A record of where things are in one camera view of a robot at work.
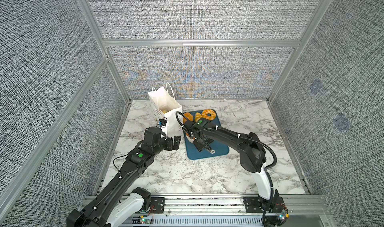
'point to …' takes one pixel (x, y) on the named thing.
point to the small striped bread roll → (197, 116)
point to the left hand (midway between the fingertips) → (173, 136)
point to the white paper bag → (166, 107)
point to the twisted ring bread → (210, 117)
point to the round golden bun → (188, 116)
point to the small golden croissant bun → (164, 111)
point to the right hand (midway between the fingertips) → (203, 144)
